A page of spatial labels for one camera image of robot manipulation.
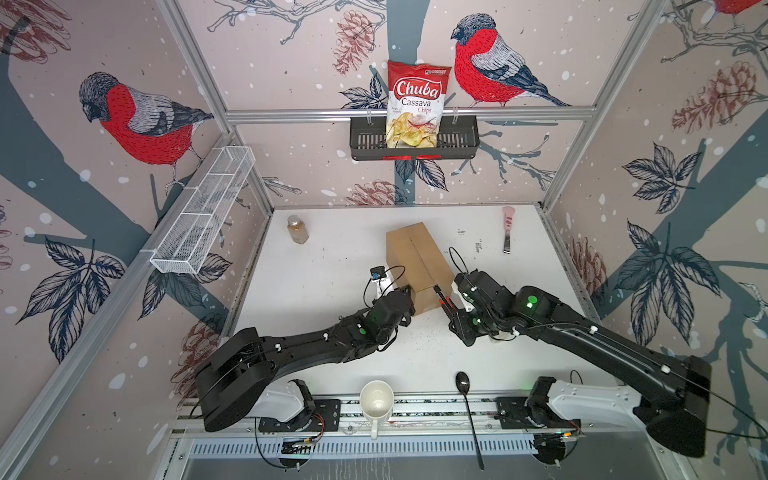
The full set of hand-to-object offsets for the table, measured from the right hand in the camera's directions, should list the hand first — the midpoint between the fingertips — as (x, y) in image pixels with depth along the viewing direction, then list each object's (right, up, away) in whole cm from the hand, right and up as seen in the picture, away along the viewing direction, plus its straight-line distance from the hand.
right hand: (449, 332), depth 73 cm
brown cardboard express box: (-7, +17, +13) cm, 23 cm away
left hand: (-9, +9, +7) cm, 14 cm away
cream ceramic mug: (-18, -19, +3) cm, 27 cm away
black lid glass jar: (+8, +3, -11) cm, 15 cm away
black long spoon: (+5, -15, +5) cm, 17 cm away
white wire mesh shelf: (-65, +22, -1) cm, 69 cm away
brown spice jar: (-48, +26, +31) cm, 63 cm away
